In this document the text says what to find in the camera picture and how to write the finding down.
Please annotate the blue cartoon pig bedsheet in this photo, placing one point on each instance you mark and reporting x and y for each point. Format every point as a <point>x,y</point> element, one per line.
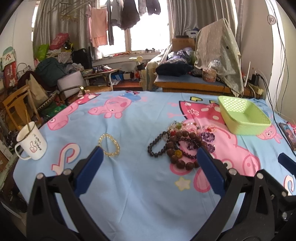
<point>133,195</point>

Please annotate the white ceramic mug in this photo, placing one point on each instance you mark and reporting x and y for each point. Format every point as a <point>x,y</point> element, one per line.
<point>32,142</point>

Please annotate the smartphone with lit screen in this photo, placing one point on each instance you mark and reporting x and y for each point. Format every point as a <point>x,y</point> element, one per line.
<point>289,135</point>

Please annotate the dark green bag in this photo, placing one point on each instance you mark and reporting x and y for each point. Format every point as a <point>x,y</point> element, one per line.
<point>50,71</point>

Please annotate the green dotted fabric cover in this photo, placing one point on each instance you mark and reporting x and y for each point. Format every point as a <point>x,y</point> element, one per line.
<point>216,48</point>

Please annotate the woven round container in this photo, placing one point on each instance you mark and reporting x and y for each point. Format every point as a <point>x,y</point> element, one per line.
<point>209,75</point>

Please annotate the dark folded clothes pile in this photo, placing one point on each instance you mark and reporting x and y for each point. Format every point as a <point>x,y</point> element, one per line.
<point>177,68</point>

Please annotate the red plastic bag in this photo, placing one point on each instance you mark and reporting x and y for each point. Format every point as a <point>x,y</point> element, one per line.
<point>59,41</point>

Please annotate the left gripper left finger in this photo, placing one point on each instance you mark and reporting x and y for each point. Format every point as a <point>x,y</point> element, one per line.
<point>44,218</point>

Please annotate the green plastic basket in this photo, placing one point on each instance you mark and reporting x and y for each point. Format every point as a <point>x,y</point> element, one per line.
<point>243,117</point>

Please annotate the pink hanging garment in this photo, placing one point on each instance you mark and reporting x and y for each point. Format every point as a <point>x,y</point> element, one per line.
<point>97,24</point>

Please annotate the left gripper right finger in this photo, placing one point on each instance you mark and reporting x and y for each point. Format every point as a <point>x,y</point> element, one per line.
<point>255,219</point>

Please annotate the wooden chair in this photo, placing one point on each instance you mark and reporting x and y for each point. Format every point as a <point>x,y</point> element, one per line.
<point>20,109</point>

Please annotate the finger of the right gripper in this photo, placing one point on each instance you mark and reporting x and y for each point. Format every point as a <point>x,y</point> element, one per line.
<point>286,162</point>

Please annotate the wooden desk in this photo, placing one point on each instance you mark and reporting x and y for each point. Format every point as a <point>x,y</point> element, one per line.
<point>191,84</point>

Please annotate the dark hanging jacket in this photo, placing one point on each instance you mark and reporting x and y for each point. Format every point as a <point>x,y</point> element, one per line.
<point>129,14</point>

